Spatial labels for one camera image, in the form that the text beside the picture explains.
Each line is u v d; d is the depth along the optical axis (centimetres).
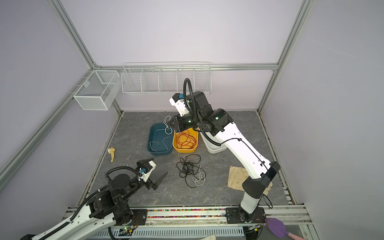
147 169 57
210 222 74
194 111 49
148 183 61
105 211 52
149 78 99
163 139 104
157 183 63
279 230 71
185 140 103
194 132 105
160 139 105
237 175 87
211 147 94
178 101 56
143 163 64
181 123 56
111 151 96
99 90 100
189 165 91
